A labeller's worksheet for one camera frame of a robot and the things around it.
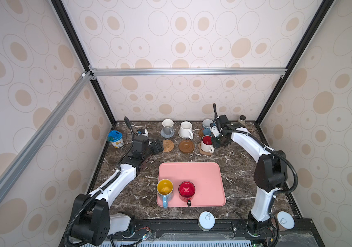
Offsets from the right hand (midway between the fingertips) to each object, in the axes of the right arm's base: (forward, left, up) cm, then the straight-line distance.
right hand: (216, 143), depth 94 cm
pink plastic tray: (-17, +7, -12) cm, 22 cm away
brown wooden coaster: (+6, +18, -11) cm, 22 cm away
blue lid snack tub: (+5, +63, 0) cm, 63 cm away
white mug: (+14, +19, -4) cm, 24 cm away
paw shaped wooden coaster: (-1, +5, -11) cm, 12 cm away
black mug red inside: (-25, +19, -10) cm, 33 cm away
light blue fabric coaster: (+15, +32, -10) cm, 37 cm away
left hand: (-5, +33, +10) cm, 35 cm away
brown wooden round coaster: (+17, +7, -10) cm, 21 cm away
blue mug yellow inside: (-25, +31, -9) cm, 41 cm away
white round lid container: (-41, +11, -5) cm, 43 cm away
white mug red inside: (+3, +5, -5) cm, 8 cm away
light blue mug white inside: (+14, +5, +1) cm, 15 cm away
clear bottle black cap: (+23, -22, -2) cm, 32 cm away
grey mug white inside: (+17, +31, -2) cm, 35 cm away
